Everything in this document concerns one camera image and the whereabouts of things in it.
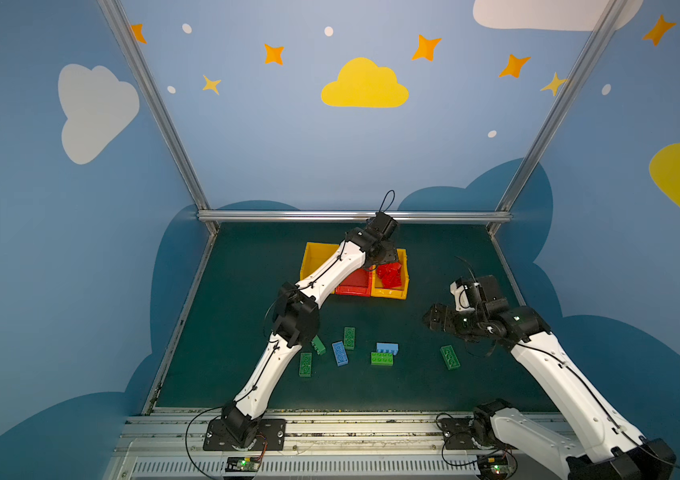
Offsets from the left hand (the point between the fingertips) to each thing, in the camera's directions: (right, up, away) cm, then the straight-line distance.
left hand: (392, 255), depth 95 cm
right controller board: (+21, -51, -24) cm, 61 cm away
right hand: (+10, -17, -17) cm, 26 cm away
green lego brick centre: (-14, -25, -5) cm, 29 cm away
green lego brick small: (-23, -27, -7) cm, 36 cm away
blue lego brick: (-17, -29, -9) cm, 35 cm away
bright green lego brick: (-5, -30, -9) cm, 32 cm away
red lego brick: (+1, -7, +6) cm, 9 cm away
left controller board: (-40, -50, -25) cm, 69 cm away
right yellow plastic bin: (-5, -11, +3) cm, 12 cm away
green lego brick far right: (+16, -30, -9) cm, 35 cm away
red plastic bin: (-10, -10, +7) cm, 16 cm away
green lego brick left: (-27, -32, -11) cm, 43 cm away
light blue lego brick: (-3, -28, -8) cm, 29 cm away
